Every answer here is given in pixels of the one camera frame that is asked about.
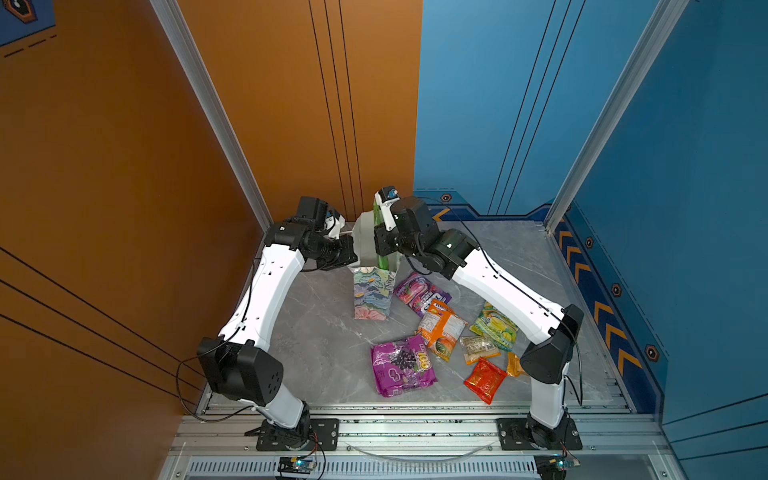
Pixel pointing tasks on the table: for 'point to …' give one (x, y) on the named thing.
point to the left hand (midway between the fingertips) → (358, 254)
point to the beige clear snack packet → (478, 347)
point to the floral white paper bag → (372, 288)
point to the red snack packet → (485, 379)
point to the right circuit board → (554, 466)
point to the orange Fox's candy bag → (441, 328)
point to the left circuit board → (294, 465)
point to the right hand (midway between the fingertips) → (373, 227)
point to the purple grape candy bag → (402, 366)
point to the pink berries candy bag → (419, 293)
